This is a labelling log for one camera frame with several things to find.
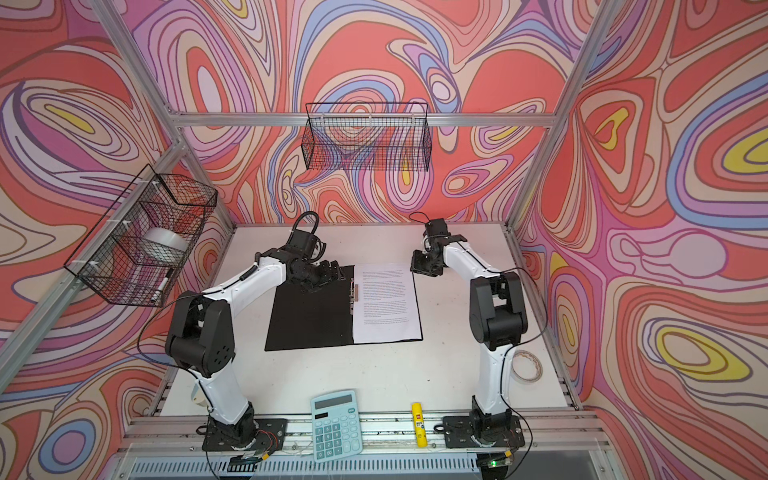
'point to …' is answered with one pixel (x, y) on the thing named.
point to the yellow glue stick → (419, 425)
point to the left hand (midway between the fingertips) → (338, 278)
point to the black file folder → (302, 319)
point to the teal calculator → (336, 429)
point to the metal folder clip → (353, 295)
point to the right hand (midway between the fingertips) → (417, 273)
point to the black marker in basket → (161, 285)
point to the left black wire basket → (141, 247)
